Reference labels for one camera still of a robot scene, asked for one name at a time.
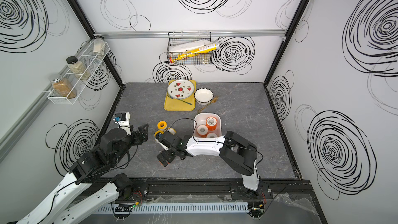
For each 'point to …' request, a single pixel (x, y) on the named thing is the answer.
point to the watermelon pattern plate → (181, 89)
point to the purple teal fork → (182, 101)
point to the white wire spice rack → (91, 61)
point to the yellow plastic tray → (173, 104)
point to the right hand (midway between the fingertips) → (165, 153)
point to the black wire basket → (186, 58)
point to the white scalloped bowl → (203, 96)
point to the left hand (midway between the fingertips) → (141, 126)
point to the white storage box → (200, 118)
